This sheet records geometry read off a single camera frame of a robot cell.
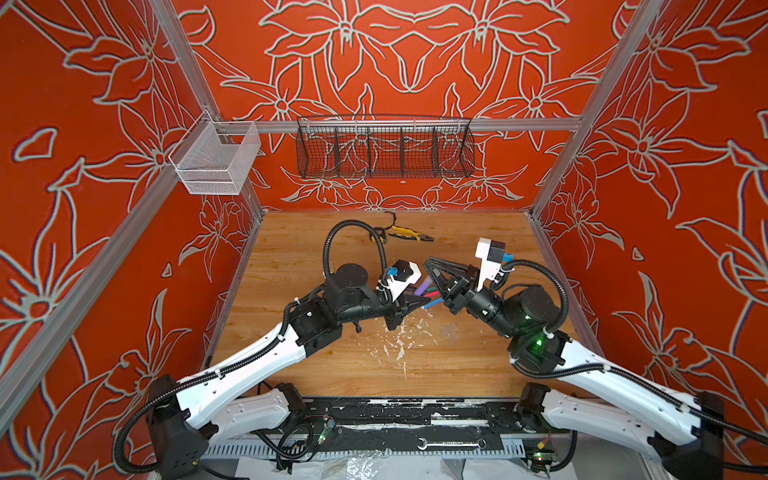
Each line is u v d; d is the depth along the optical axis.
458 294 0.51
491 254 0.50
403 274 0.51
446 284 0.53
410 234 1.11
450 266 0.55
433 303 0.60
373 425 0.73
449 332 0.88
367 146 1.00
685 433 0.39
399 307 0.55
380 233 1.10
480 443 0.70
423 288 0.58
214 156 0.93
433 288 0.55
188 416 0.39
